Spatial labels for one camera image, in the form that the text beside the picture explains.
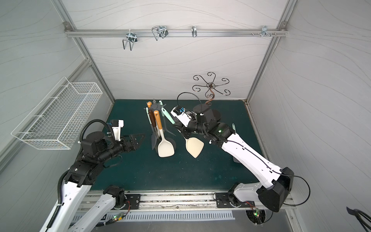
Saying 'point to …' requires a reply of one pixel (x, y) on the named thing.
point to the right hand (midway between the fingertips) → (174, 122)
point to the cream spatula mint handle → (193, 145)
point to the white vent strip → (174, 215)
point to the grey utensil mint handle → (149, 120)
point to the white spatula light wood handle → (165, 149)
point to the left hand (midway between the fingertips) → (139, 136)
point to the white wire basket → (58, 119)
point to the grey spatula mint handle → (235, 159)
